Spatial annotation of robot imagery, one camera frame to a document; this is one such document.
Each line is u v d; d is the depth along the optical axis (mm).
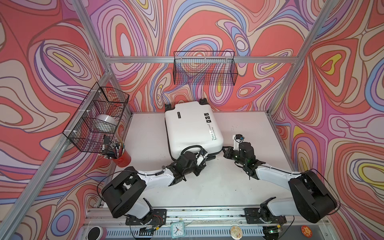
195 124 855
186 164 656
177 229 688
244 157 688
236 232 690
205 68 974
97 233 651
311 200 426
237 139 796
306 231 692
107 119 734
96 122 690
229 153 780
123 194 431
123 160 849
